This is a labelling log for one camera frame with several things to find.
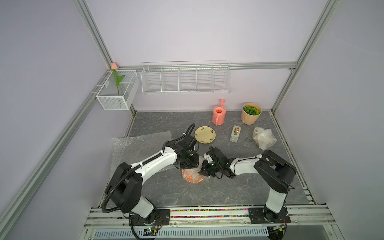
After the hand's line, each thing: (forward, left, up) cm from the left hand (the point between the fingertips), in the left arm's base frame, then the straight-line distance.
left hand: (198, 166), depth 81 cm
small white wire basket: (+43, +45, +22) cm, 66 cm away
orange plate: (-2, +3, -6) cm, 8 cm away
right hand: (+1, +2, -8) cm, 8 cm away
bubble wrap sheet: (+5, -2, -2) cm, 6 cm away
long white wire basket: (+59, +4, +18) cm, 62 cm away
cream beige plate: (+27, -7, -9) cm, 30 cm away
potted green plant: (+35, -39, +4) cm, 53 cm away
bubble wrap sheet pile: (+19, +43, -10) cm, 48 cm away
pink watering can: (+38, -18, +1) cm, 43 cm away
